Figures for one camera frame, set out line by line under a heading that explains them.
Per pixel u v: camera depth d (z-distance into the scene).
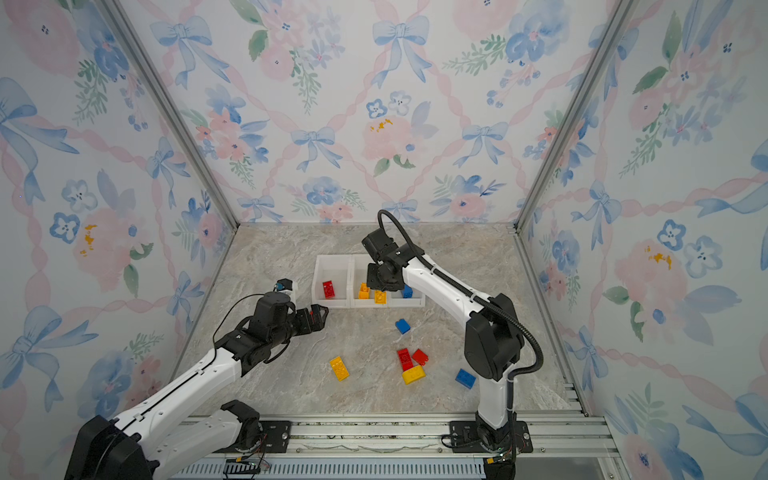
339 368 0.84
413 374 0.82
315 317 0.74
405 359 0.86
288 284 0.75
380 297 0.86
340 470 0.70
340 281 1.01
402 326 0.93
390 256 0.62
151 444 0.42
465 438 0.73
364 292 0.97
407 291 0.97
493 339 0.48
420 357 0.86
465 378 0.82
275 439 0.74
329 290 1.00
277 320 0.64
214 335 0.91
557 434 0.75
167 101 0.84
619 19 0.69
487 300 0.50
